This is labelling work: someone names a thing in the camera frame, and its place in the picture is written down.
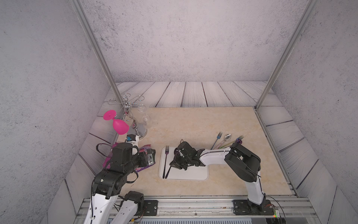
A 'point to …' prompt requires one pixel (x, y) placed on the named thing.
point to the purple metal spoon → (168, 172)
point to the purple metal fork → (166, 152)
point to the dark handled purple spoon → (239, 141)
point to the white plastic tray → (191, 172)
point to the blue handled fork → (218, 137)
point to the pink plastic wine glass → (120, 127)
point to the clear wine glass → (147, 120)
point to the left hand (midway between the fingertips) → (149, 152)
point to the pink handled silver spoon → (227, 137)
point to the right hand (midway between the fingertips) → (169, 165)
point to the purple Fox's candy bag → (143, 149)
